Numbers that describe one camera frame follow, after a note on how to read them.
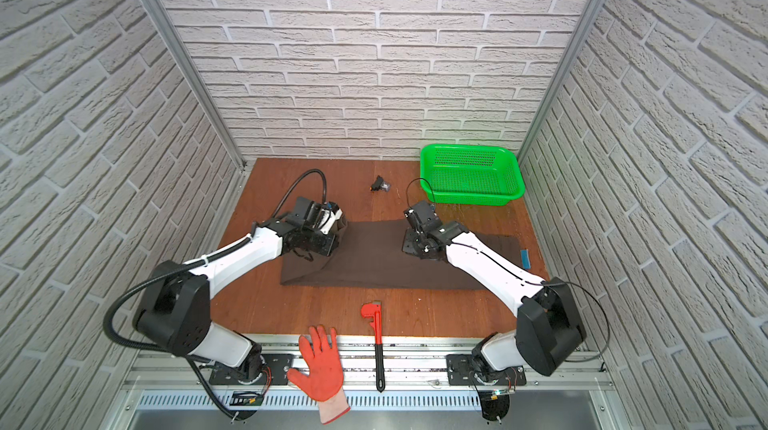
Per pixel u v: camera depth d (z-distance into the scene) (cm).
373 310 82
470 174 117
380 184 112
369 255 100
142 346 44
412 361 77
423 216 64
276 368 75
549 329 41
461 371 74
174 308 43
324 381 71
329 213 81
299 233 68
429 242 59
